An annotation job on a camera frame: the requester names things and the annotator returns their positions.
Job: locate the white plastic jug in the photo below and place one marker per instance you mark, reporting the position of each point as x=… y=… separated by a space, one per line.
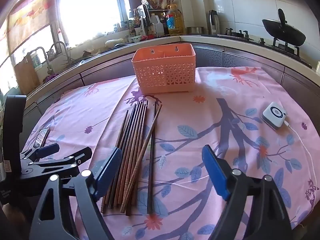
x=154 y=25

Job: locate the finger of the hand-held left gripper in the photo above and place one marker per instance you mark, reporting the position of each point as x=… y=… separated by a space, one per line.
x=72 y=160
x=48 y=150

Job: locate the smartphone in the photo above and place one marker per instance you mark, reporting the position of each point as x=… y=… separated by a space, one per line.
x=41 y=137

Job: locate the pile of food packets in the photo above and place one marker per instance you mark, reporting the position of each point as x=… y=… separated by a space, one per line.
x=160 y=1

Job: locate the steel pot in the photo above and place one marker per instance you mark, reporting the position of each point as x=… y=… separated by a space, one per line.
x=195 y=30

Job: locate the curved steel faucet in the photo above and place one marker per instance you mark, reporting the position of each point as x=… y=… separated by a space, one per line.
x=65 y=52
x=47 y=65

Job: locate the white square device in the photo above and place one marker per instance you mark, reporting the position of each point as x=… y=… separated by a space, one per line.
x=273 y=115

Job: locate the yellow cooking oil bottle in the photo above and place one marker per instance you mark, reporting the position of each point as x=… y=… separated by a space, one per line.
x=176 y=20

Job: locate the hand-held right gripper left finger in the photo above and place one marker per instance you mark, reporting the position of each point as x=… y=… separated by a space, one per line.
x=110 y=170

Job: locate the black gas stove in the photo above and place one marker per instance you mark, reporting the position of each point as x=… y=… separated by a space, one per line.
x=250 y=40

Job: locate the dark sauce bottle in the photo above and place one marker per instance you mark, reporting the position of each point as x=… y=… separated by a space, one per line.
x=132 y=31

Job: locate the wooden cutting board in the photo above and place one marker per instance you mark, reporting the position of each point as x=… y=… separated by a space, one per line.
x=25 y=77

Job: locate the black wok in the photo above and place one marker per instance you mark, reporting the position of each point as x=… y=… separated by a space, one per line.
x=282 y=32

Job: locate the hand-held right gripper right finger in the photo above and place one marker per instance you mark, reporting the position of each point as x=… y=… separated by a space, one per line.
x=215 y=172

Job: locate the patterned bowl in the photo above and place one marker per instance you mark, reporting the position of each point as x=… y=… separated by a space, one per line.
x=136 y=39

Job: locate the pink plastic lattice basket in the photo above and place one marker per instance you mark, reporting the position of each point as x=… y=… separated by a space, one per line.
x=162 y=75

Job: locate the printed roller blind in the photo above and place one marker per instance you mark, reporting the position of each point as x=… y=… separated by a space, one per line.
x=30 y=17

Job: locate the pink floral tablecloth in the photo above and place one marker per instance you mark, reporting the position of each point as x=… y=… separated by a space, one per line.
x=187 y=120

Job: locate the kitchen counter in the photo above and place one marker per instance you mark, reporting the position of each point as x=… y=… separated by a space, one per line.
x=200 y=40

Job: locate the pile of dark chopsticks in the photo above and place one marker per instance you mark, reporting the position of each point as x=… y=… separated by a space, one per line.
x=130 y=155

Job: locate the steel kettle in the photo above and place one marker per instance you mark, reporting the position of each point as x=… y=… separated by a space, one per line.
x=214 y=22

